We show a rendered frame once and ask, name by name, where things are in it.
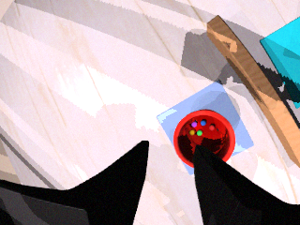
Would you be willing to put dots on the tan flat bar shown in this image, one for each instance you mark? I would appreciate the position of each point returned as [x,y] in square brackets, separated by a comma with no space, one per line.
[258,85]

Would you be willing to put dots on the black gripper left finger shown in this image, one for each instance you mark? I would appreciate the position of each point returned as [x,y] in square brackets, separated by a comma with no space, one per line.
[110,197]

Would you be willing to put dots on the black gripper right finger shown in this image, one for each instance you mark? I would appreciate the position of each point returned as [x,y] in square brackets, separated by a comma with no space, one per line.
[227,197]

